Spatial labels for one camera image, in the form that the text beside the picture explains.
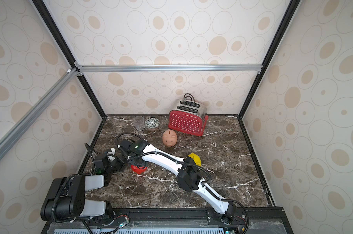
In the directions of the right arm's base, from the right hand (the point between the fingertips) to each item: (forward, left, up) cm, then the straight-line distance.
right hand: (141, 160), depth 86 cm
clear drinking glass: (+34, +11, -4) cm, 36 cm away
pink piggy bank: (+17, -15, +1) cm, 22 cm away
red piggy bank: (-6, +2, +1) cm, 7 cm away
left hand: (+4, +5, 0) cm, 6 cm away
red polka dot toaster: (+29, -27, +9) cm, 41 cm away
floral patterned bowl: (+35, +1, -5) cm, 35 cm away
